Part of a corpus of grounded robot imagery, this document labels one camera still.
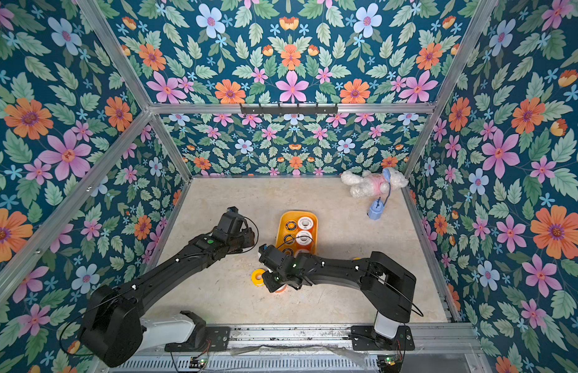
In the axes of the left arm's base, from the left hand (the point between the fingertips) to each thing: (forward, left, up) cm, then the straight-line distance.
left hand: (253, 234), depth 86 cm
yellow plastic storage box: (+4, -16, -8) cm, 19 cm away
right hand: (-15, -5, -6) cm, 17 cm away
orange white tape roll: (+7, -20, -7) cm, 22 cm away
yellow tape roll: (-14, 0, -11) cm, 18 cm away
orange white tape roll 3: (-21, -10, +2) cm, 24 cm away
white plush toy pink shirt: (+24, -50, -3) cm, 55 cm away
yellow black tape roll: (+9, -14, -10) cm, 19 cm away
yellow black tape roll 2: (+2, -13, -10) cm, 17 cm away
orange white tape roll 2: (+1, -19, -7) cm, 20 cm away
